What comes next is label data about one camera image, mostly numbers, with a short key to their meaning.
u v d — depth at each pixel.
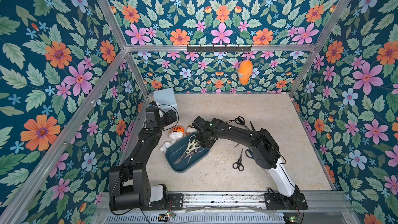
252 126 1.01
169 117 0.78
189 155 0.88
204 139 0.76
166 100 0.95
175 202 0.73
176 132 0.91
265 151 0.53
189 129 0.94
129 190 0.42
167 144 0.89
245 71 0.98
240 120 1.04
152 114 0.65
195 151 0.89
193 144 0.88
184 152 0.84
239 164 0.86
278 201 0.73
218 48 0.93
